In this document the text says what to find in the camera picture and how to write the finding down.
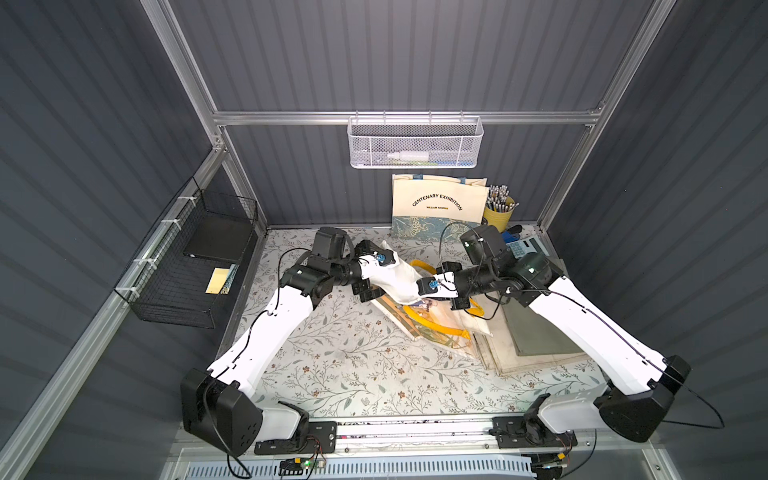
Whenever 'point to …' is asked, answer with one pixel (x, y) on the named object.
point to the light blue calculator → (525, 247)
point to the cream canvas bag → (495, 337)
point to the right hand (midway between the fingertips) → (424, 288)
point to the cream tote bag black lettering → (435, 208)
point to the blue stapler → (512, 234)
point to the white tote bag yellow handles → (422, 301)
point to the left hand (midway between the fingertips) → (385, 265)
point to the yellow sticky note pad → (216, 280)
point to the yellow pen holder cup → (500, 207)
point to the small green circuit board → (294, 466)
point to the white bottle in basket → (409, 155)
